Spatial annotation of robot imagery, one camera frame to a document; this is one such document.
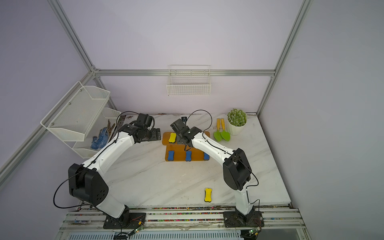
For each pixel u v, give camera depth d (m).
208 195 0.80
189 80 0.95
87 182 0.43
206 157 0.96
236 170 0.49
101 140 0.87
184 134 0.64
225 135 1.08
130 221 0.72
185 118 0.78
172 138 0.88
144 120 0.66
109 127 0.95
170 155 0.96
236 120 0.98
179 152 0.99
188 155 0.95
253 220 0.70
